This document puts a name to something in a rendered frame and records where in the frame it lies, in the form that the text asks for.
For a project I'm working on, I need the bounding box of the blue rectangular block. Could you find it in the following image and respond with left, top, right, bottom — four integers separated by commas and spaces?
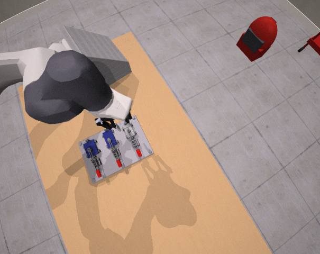
103, 130, 117, 148

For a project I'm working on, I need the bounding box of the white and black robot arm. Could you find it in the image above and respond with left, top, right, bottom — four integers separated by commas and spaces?
0, 39, 133, 124

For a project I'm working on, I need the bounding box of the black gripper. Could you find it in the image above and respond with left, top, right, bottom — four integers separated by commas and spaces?
95, 112, 132, 132

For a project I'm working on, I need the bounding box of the blue flat plate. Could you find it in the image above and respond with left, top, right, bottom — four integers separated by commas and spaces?
83, 139, 99, 158

